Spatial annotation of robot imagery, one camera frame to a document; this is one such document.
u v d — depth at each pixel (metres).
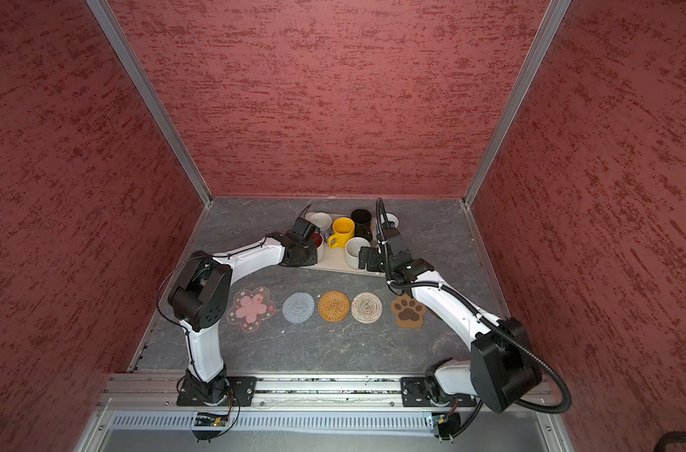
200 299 0.51
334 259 1.02
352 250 0.97
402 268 0.62
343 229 1.03
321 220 1.05
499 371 0.41
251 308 0.90
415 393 0.74
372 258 0.76
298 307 0.90
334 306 0.90
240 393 0.74
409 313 0.89
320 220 1.04
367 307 0.90
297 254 0.76
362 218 1.03
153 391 0.76
